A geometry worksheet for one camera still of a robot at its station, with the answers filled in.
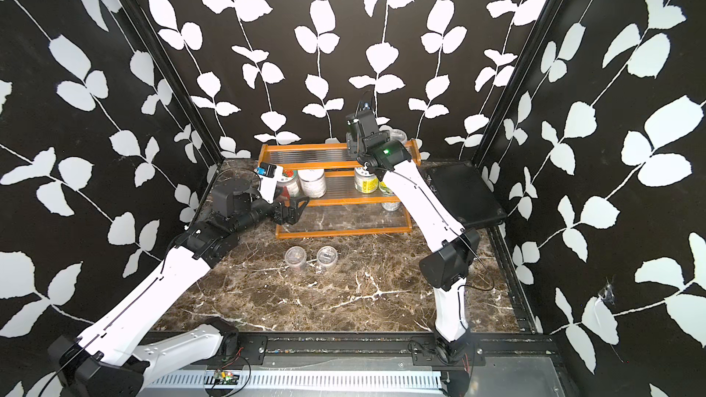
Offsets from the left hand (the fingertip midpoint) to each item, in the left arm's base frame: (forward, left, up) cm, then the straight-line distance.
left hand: (295, 190), depth 72 cm
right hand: (+17, -19, +5) cm, 26 cm away
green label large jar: (+10, -26, -14) cm, 32 cm away
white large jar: (+9, -3, -8) cm, 12 cm away
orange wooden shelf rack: (+7, -13, -15) cm, 21 cm away
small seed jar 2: (-8, -7, -25) cm, 27 cm away
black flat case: (-3, -44, +2) cm, 44 cm away
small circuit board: (-38, +20, -30) cm, 53 cm away
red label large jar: (+8, +4, -7) cm, 11 cm away
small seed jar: (-8, +3, -25) cm, 27 cm away
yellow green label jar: (+10, -19, -10) cm, 24 cm away
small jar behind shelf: (+12, -29, -26) cm, 41 cm away
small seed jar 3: (+17, -30, +3) cm, 35 cm away
